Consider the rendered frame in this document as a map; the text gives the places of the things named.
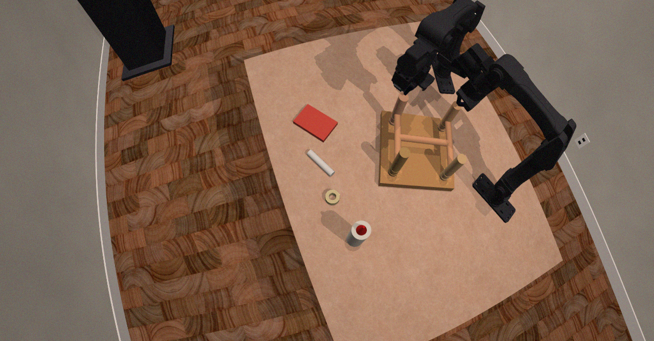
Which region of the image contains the white cylinder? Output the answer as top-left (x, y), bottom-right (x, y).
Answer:
top-left (307, 150), bottom-right (335, 177)

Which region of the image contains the red flat rectangular block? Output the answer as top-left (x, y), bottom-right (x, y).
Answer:
top-left (293, 104), bottom-right (338, 142)

